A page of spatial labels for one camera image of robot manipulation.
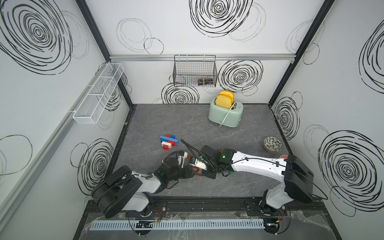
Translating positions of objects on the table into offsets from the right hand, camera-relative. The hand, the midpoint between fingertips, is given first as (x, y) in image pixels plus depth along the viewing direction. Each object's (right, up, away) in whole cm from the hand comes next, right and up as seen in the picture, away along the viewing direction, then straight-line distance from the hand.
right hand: (204, 169), depth 80 cm
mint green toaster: (+10, +31, +18) cm, 37 cm away
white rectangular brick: (-23, +12, +14) cm, 30 cm away
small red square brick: (-24, +10, +14) cm, 29 cm away
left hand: (-4, -1, +2) cm, 5 cm away
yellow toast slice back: (+16, +45, +16) cm, 50 cm away
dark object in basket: (+2, +50, +9) cm, 51 cm away
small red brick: (-23, +16, +19) cm, 34 cm away
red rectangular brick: (-19, +12, +13) cm, 26 cm away
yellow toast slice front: (+14, +39, +14) cm, 44 cm away
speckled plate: (+46, +11, +16) cm, 50 cm away
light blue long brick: (-25, +14, +17) cm, 33 cm away
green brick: (+9, +8, -24) cm, 27 cm away
